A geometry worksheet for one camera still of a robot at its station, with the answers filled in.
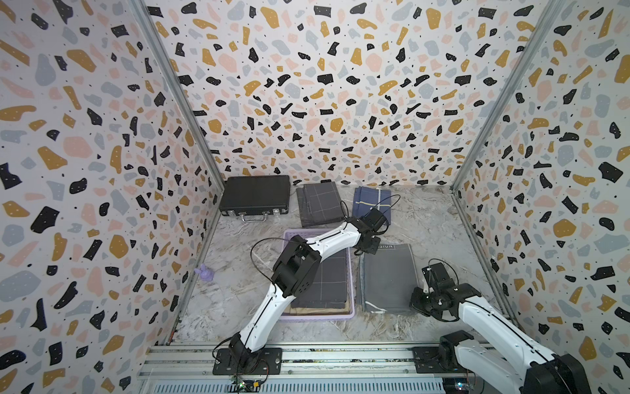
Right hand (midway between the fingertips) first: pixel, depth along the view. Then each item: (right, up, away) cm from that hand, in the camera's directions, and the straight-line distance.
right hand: (410, 304), depth 85 cm
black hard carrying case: (-66, +38, +38) cm, 85 cm away
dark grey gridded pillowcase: (-28, +4, +1) cm, 29 cm away
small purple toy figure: (-72, +10, +3) cm, 73 cm away
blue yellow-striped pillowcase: (-10, +38, +32) cm, 51 cm away
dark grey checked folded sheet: (-33, +35, +28) cm, 56 cm away
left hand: (-10, +18, +12) cm, 24 cm away
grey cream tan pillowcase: (-39, -1, -3) cm, 39 cm away
